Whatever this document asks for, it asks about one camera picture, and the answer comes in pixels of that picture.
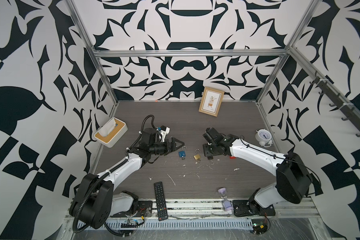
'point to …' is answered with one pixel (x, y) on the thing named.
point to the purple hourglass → (227, 203)
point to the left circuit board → (132, 223)
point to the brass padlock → (198, 156)
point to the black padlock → (210, 157)
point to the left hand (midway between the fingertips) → (181, 143)
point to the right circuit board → (259, 228)
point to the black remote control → (160, 201)
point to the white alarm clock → (264, 137)
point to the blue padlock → (182, 154)
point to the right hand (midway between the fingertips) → (206, 150)
